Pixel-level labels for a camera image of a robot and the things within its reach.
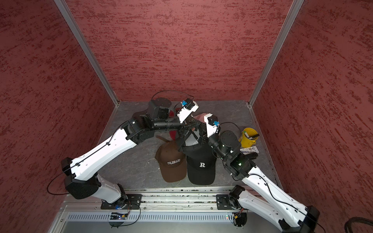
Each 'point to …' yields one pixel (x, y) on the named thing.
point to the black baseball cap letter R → (201, 161)
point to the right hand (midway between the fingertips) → (195, 125)
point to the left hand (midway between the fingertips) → (196, 124)
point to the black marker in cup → (257, 135)
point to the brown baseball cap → (173, 162)
